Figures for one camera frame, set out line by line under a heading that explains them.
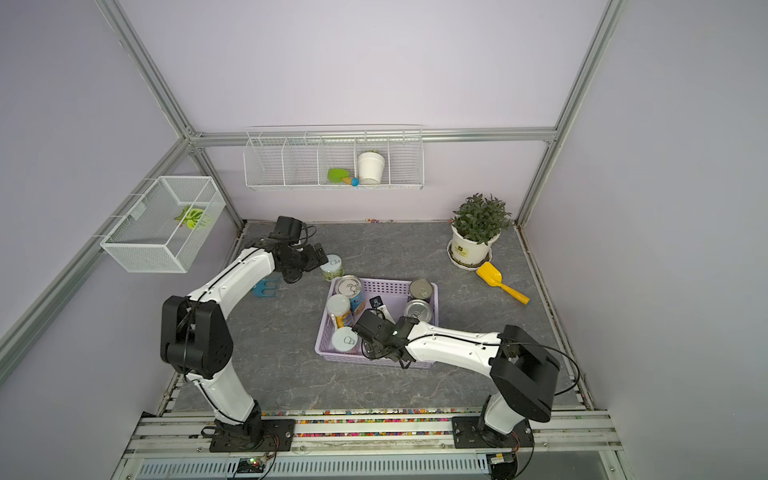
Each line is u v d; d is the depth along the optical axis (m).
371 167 0.92
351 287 0.89
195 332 0.51
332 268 0.99
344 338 0.85
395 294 0.98
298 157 0.99
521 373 0.43
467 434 0.74
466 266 1.05
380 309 0.75
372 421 0.77
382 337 0.62
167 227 0.83
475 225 0.95
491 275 1.05
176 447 0.73
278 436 0.74
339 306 0.82
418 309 0.85
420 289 0.89
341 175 0.99
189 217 0.80
